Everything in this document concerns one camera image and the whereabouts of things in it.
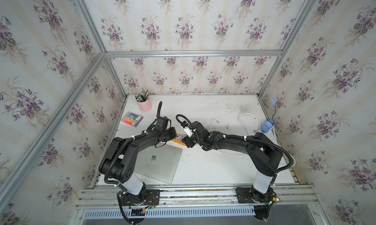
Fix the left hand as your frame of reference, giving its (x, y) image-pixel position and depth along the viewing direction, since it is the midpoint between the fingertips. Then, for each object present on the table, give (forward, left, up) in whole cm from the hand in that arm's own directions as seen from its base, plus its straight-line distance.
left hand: (177, 134), depth 94 cm
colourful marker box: (+14, +33, -3) cm, 36 cm away
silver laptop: (-18, +10, -2) cm, 21 cm away
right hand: (-4, -7, +3) cm, 8 cm away
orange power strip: (-5, 0, -3) cm, 5 cm away
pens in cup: (+26, +25, +9) cm, 37 cm away
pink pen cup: (+21, +24, +4) cm, 32 cm away
